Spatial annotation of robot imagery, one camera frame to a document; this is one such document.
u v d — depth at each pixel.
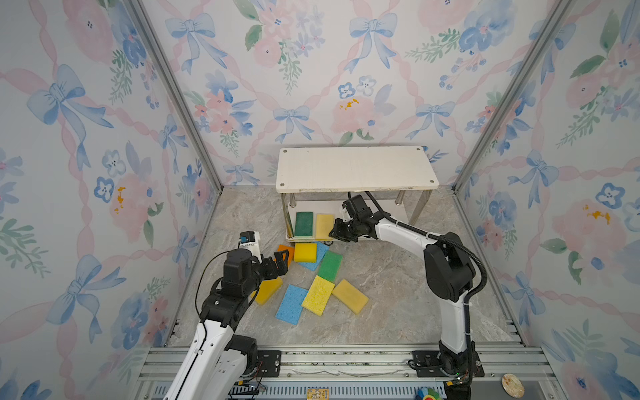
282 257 0.69
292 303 0.84
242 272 0.55
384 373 0.73
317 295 0.86
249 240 0.65
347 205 0.78
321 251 0.97
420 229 0.59
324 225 0.96
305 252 0.95
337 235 0.84
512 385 0.70
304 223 0.98
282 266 0.69
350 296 0.86
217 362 0.48
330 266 0.95
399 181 0.76
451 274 0.53
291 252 0.95
